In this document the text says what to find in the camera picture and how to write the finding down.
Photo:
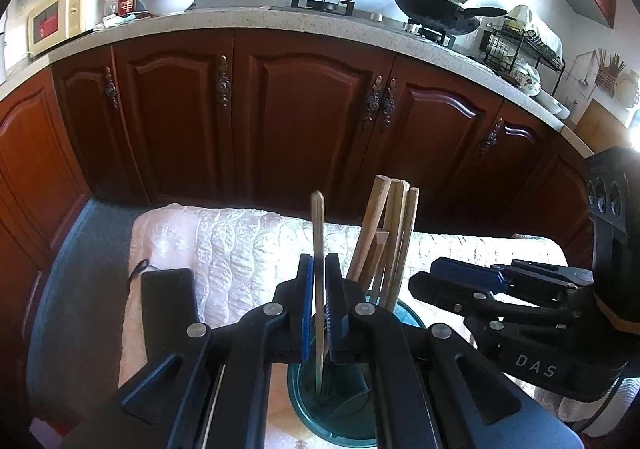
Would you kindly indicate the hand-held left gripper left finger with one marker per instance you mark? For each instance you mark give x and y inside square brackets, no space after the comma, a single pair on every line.
[306,309]

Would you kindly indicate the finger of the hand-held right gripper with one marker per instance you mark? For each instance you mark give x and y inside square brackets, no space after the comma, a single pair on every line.
[440,291]
[465,271]

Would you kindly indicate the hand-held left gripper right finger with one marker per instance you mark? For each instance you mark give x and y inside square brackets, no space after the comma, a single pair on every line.
[334,316]

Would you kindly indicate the bamboo chopstick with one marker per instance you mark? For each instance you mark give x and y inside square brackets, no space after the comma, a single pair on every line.
[372,219]
[318,229]
[406,239]
[394,229]

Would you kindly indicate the teal glass cup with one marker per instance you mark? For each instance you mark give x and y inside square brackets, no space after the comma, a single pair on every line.
[350,409]

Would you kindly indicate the white quilted tablecloth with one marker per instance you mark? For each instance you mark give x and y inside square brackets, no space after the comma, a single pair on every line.
[240,249]

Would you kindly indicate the wooden cutting board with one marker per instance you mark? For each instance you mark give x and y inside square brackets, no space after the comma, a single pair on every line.
[600,126]

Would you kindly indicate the black rectangular device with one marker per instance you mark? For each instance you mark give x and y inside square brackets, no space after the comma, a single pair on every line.
[167,304]

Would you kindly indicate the stack of white dishes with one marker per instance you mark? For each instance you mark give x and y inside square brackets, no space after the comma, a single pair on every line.
[550,103]

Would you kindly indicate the round pale strainer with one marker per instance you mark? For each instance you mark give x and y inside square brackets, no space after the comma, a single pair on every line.
[629,89]

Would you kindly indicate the dark wooden kitchen cabinet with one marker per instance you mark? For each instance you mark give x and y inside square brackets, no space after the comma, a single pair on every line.
[300,119]

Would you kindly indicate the patterned ceramic bowl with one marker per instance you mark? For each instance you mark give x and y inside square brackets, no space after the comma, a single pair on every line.
[526,78]

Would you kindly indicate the black wok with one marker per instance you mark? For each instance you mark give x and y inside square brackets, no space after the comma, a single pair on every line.
[425,9]

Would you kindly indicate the grey stone countertop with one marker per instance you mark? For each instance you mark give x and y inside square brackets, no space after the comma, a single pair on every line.
[225,21]

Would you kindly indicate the gas stove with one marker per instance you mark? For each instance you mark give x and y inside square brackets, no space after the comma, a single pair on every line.
[325,5]

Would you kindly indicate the white mixing bowl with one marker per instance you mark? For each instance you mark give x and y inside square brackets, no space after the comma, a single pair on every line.
[167,3]

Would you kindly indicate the teal dish rag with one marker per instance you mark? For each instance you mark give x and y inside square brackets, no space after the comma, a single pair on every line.
[122,20]

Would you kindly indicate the white microwave oven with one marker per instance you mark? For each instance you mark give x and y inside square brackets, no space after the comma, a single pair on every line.
[50,19]

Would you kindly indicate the wall chopstick holder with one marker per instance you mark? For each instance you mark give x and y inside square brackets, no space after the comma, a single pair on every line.
[609,74]

